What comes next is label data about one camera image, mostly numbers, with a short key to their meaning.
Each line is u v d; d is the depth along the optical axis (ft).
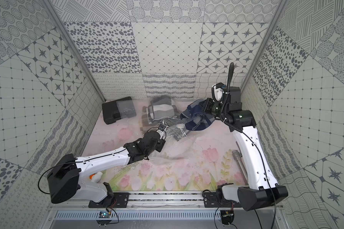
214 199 2.42
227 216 2.40
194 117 2.25
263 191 1.21
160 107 3.64
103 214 2.35
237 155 2.89
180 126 3.10
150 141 2.01
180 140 3.15
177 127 3.06
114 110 3.51
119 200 2.41
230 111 1.61
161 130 2.34
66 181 1.33
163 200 2.50
